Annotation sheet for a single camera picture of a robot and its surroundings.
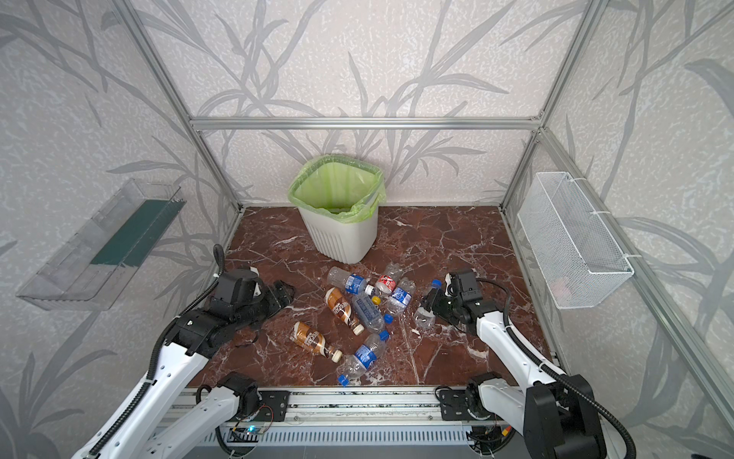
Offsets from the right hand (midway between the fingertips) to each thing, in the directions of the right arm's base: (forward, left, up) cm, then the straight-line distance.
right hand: (427, 295), depth 86 cm
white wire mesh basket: (-4, -30, +27) cm, 40 cm away
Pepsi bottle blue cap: (-4, 0, -9) cm, 10 cm away
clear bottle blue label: (+2, +8, -4) cm, 9 cm away
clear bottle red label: (+5, +12, -2) cm, 13 cm away
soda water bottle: (-4, +18, -3) cm, 19 cm away
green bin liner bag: (+38, +30, +9) cm, 49 cm away
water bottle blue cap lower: (-18, +19, -3) cm, 26 cm away
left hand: (-4, +37, +12) cm, 39 cm away
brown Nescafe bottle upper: (-3, +26, -2) cm, 26 cm away
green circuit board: (-33, +47, -7) cm, 58 cm away
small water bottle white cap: (+5, +24, -2) cm, 24 cm away
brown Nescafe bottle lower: (-13, +33, -3) cm, 35 cm away
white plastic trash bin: (+14, +25, +9) cm, 30 cm away
